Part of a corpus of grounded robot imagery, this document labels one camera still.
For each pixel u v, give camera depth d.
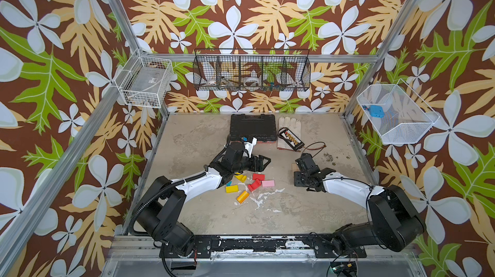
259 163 0.75
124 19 0.79
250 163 0.74
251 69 0.98
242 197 0.86
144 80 0.86
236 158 0.68
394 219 0.43
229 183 0.91
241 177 0.91
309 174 0.70
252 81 0.99
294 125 1.14
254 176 0.93
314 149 1.04
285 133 1.07
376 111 0.86
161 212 0.44
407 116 0.77
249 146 0.78
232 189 0.89
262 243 0.76
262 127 1.09
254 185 0.90
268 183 0.91
